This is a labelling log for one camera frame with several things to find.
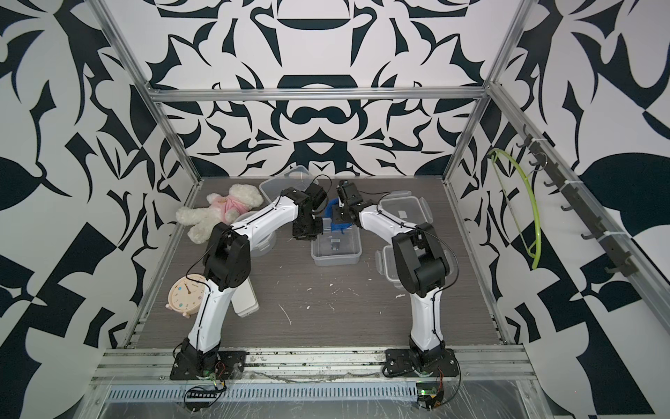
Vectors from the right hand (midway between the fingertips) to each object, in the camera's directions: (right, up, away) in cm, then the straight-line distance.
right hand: (340, 207), depth 99 cm
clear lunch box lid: (+16, -19, -5) cm, 25 cm away
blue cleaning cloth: (-4, -2, -10) cm, 11 cm away
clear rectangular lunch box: (-1, -15, -1) cm, 15 cm away
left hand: (-9, -9, -4) cm, 13 cm away
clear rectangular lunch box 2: (-18, +13, +19) cm, 29 cm away
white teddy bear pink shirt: (-45, -1, -1) cm, 45 cm away
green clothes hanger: (+51, +18, -10) cm, 55 cm away
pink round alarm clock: (-50, -28, -14) cm, 59 cm away
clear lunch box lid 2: (+26, +1, +11) cm, 28 cm away
